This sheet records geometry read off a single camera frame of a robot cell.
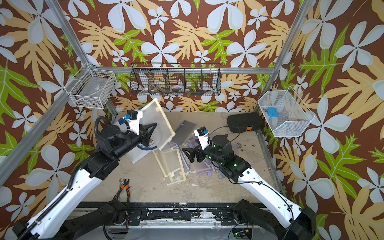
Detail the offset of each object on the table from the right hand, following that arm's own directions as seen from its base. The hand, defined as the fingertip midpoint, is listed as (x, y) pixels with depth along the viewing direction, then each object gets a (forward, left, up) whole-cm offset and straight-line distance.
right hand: (188, 144), depth 70 cm
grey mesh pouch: (+26, +5, -23) cm, 35 cm away
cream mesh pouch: (+2, +12, -25) cm, 28 cm away
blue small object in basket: (+24, -49, -2) cm, 54 cm away
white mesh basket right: (+22, -55, -1) cm, 59 cm away
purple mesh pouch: (+1, -9, -27) cm, 28 cm away
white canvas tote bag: (+11, +27, -21) cm, 36 cm away
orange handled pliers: (-9, +38, -26) cm, 47 cm away
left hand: (+4, +14, +12) cm, 19 cm away
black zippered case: (+34, -41, -22) cm, 58 cm away
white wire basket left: (+35, +57, +8) cm, 68 cm away
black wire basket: (+49, +12, +5) cm, 50 cm away
